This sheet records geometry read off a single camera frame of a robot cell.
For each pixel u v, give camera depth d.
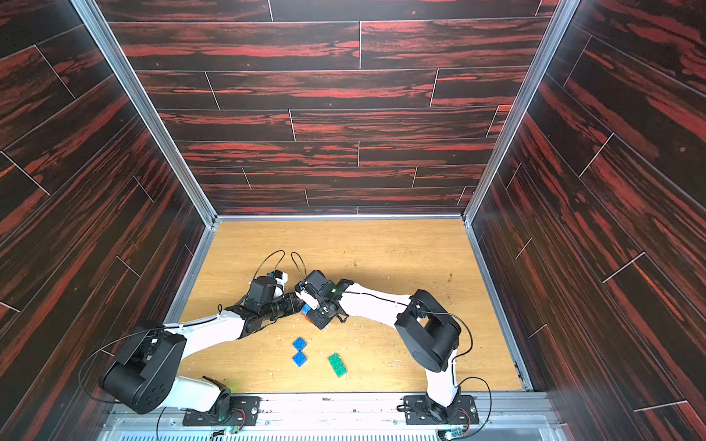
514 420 0.73
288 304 0.80
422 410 0.67
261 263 1.06
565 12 0.66
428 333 0.47
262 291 0.70
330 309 0.63
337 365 0.80
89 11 0.66
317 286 0.69
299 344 0.84
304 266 1.15
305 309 0.86
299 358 0.82
